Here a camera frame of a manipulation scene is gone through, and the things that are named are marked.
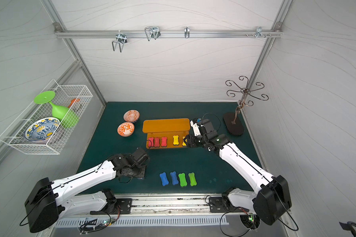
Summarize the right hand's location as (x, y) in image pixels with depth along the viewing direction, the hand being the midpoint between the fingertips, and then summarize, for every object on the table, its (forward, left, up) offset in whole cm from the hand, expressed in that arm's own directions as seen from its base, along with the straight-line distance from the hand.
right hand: (188, 138), depth 80 cm
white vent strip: (-37, +21, -17) cm, 46 cm away
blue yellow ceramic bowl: (-10, +62, +19) cm, 66 cm away
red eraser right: (+6, +16, -15) cm, 22 cm away
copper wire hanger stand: (+24, -32, -14) cm, 42 cm away
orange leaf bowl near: (+14, +44, -14) cm, 48 cm away
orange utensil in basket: (+11, +63, +15) cm, 66 cm away
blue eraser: (-17, +13, -16) cm, 27 cm away
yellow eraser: (+6, +8, -15) cm, 18 cm away
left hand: (-16, +24, -12) cm, 31 cm away
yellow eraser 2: (+4, +3, -14) cm, 15 cm away
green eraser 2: (-17, -3, -15) cm, 23 cm away
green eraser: (-18, +3, -15) cm, 23 cm away
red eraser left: (+5, +25, -16) cm, 30 cm away
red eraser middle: (+5, +21, -14) cm, 26 cm away
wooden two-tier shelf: (+13, +16, -16) cm, 25 cm away
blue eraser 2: (-17, +7, -15) cm, 24 cm away
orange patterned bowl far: (+27, +44, -15) cm, 54 cm away
